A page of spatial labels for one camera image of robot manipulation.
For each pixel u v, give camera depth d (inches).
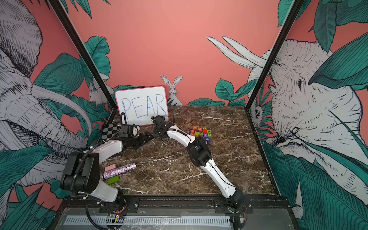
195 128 42.1
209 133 40.2
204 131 40.6
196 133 40.1
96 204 22.2
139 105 39.8
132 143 30.7
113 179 31.5
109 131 39.8
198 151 26.1
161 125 32.0
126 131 29.0
